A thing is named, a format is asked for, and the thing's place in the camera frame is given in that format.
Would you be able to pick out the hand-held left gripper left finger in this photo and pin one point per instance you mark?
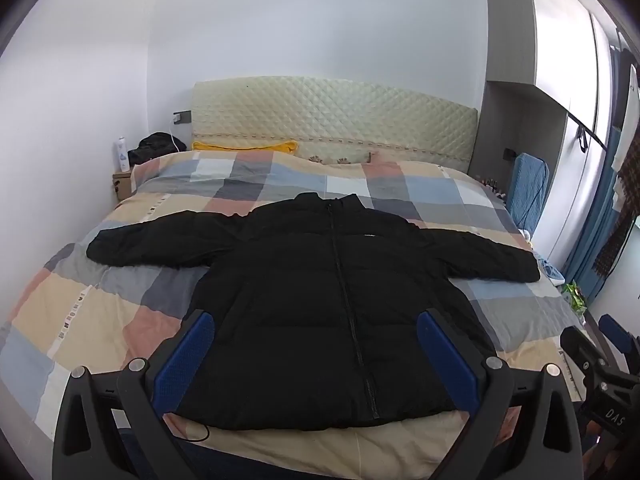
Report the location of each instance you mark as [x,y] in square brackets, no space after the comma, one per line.
[182,365]

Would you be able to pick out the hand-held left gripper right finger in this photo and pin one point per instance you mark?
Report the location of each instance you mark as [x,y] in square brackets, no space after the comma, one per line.
[450,365]

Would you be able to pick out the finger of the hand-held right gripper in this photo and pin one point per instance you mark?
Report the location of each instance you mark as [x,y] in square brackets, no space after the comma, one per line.
[620,335]
[577,350]

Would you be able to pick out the black puffer jacket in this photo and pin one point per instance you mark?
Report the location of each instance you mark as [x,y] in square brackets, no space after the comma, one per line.
[300,280]

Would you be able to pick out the green plastic bag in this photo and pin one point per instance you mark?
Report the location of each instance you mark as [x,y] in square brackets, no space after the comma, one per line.
[575,299]

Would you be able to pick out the checkered bed sheet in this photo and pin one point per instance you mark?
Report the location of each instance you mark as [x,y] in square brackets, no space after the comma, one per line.
[125,305]

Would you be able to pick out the light blue shoe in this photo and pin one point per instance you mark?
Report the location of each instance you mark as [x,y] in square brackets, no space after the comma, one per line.
[550,269]

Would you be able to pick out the brown plaid hanging garment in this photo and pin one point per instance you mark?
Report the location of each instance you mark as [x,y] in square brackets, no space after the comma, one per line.
[617,230]

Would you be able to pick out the wooden bedside table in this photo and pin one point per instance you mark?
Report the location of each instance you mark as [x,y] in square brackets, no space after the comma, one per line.
[122,185]

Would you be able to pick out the white spray bottle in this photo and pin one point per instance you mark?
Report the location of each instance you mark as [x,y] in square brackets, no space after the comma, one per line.
[122,156]

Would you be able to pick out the white hanging garment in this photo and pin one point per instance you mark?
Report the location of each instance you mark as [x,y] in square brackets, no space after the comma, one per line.
[629,115]

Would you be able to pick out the black bag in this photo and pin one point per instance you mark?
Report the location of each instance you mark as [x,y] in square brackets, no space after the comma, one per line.
[157,146]

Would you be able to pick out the cream quilted headboard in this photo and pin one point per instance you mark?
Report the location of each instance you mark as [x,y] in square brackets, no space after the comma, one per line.
[330,110]

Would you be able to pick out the white and grey wardrobe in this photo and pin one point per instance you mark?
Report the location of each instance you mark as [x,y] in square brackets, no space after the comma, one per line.
[550,60]

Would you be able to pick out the black clothes rail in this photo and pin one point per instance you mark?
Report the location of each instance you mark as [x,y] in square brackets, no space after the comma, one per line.
[587,130]

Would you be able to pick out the black wall socket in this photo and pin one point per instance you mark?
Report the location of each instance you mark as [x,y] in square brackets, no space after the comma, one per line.
[510,153]

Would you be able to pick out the grey wall socket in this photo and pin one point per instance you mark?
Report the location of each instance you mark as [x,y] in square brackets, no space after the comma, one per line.
[182,118]

